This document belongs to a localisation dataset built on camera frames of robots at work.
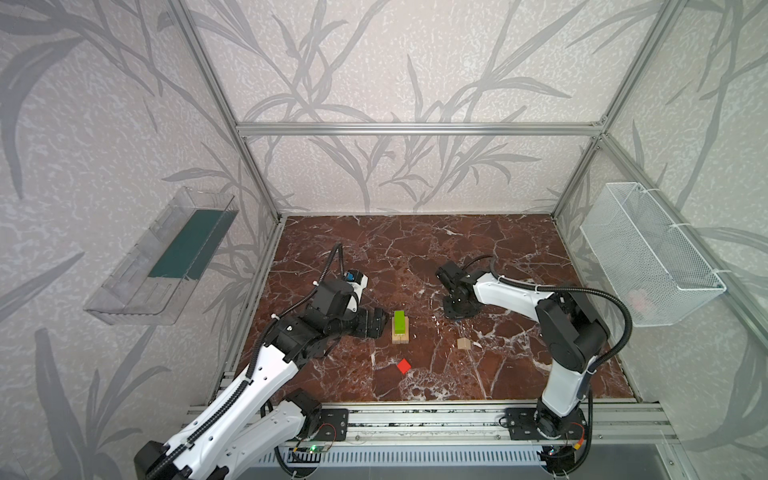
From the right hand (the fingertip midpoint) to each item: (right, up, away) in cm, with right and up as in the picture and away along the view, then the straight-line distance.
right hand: (453, 304), depth 94 cm
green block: (-17, -4, -8) cm, 19 cm away
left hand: (-22, +4, -20) cm, 30 cm away
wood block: (-17, -8, -9) cm, 21 cm away
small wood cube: (+2, -10, -8) cm, 13 cm away
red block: (-16, -15, -12) cm, 24 cm away
